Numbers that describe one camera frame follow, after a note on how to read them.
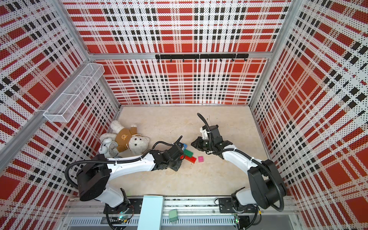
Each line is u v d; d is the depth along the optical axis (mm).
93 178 434
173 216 695
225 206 731
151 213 691
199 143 750
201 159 893
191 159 897
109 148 843
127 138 915
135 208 734
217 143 673
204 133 803
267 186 422
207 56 886
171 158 650
